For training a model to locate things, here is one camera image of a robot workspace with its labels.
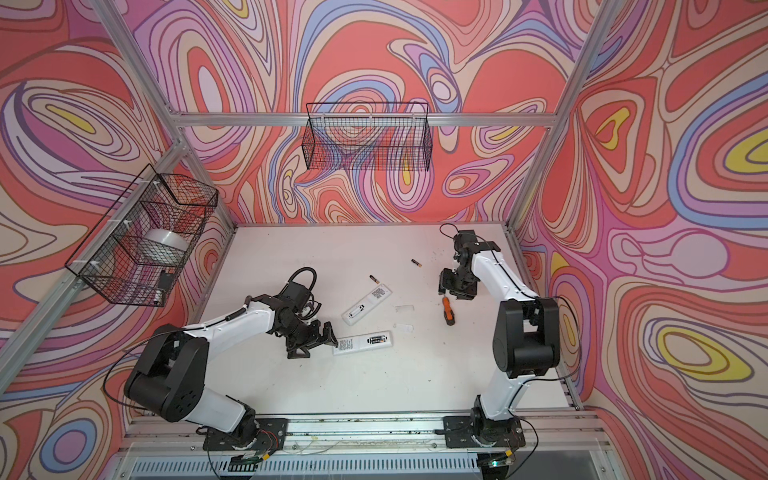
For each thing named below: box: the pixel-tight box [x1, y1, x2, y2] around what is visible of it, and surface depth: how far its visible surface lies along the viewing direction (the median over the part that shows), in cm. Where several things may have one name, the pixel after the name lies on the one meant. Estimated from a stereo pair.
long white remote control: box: [341, 283, 393, 327], surface depth 98 cm
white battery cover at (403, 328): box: [393, 324, 415, 333], surface depth 93 cm
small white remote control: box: [332, 330, 394, 356], surface depth 89 cm
